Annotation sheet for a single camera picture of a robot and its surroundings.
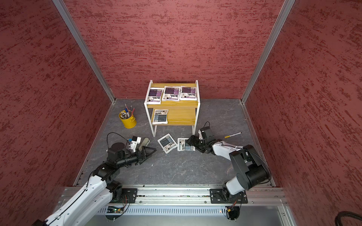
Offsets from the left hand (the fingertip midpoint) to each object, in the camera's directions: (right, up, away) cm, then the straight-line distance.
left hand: (153, 156), depth 75 cm
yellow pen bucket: (-23, +16, +24) cm, 37 cm away
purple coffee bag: (+1, +33, 0) cm, 33 cm away
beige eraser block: (-9, +4, +14) cm, 17 cm away
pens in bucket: (-24, +23, +23) cm, 40 cm away
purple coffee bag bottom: (+19, +34, +1) cm, 39 cm away
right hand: (+21, +2, +16) cm, 26 cm away
